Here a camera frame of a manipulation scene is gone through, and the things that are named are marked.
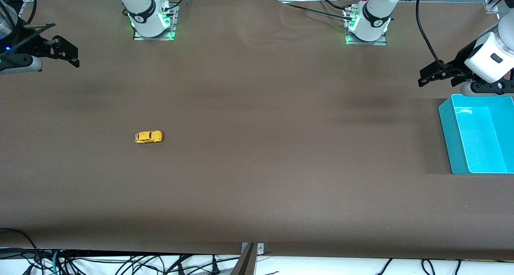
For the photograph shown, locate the brown table cover sheet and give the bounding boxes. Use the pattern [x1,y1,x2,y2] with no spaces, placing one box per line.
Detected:
[0,0,514,261]

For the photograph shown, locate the turquoise plastic bin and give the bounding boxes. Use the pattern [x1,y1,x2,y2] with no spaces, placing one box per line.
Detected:
[438,94,514,175]

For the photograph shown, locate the thick black floor cable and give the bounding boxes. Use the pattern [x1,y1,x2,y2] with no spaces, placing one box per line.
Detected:
[0,228,43,275]

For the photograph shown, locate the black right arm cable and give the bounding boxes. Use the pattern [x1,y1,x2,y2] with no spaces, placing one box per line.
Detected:
[14,0,55,51]

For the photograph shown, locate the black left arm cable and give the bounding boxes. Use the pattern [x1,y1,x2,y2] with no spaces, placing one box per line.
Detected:
[415,0,450,73]

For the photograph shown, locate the grey metal table bracket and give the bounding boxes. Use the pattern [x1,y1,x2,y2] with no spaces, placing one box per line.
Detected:
[241,242,265,255]

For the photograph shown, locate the yellow beetle toy car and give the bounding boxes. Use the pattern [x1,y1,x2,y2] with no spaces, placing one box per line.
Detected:
[135,130,163,144]

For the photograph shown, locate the dark diagonal bar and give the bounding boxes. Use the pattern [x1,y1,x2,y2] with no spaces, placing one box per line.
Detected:
[230,243,257,275]

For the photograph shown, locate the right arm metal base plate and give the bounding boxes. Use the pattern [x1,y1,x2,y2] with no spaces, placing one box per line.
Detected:
[133,4,177,41]

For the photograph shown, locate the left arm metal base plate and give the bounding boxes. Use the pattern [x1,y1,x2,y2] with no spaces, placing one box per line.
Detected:
[344,6,388,46]

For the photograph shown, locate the curved black cable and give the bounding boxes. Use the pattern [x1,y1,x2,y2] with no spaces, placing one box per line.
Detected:
[319,0,352,10]

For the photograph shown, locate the black base connector cables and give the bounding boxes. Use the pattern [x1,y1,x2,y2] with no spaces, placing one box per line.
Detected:
[159,0,194,16]

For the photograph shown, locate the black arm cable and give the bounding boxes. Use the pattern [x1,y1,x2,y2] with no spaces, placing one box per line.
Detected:
[415,0,450,73]
[14,0,55,51]

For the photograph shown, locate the long straight black cable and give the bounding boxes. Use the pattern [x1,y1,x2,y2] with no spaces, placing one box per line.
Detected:
[281,1,356,22]

